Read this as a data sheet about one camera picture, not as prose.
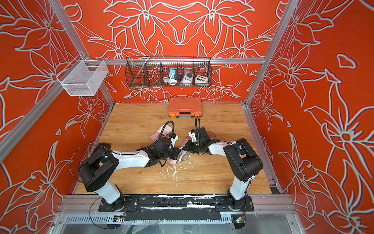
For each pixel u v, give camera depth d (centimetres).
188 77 90
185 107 111
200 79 95
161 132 70
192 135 88
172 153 73
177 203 74
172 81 85
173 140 81
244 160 48
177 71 91
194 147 81
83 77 91
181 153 87
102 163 51
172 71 84
